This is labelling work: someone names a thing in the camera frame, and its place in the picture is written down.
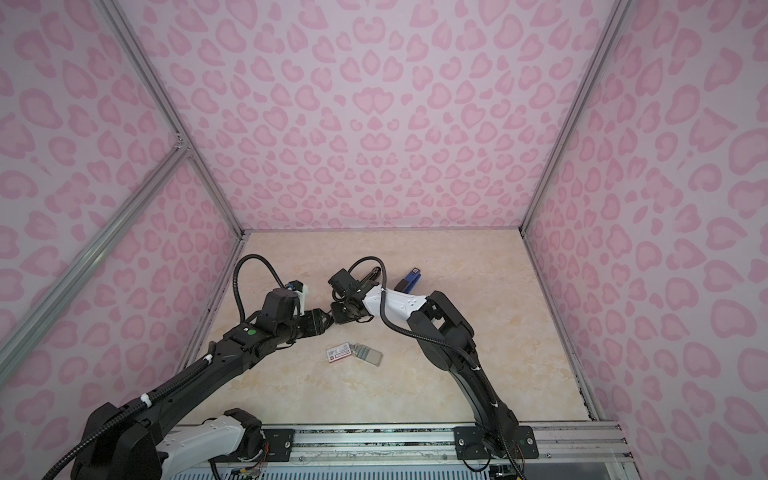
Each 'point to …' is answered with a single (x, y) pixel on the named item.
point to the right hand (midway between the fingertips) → (340, 311)
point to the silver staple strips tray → (365, 354)
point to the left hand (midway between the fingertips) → (324, 313)
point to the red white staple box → (338, 352)
